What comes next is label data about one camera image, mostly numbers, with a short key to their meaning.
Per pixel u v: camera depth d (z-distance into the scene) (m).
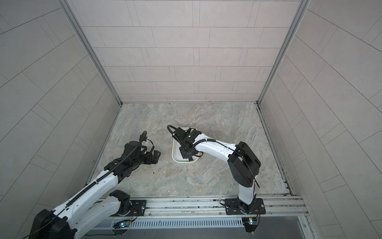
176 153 0.90
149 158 0.71
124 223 0.65
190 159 0.85
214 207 0.72
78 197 0.44
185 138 0.61
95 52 0.89
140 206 0.71
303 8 0.71
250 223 0.68
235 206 0.71
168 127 0.69
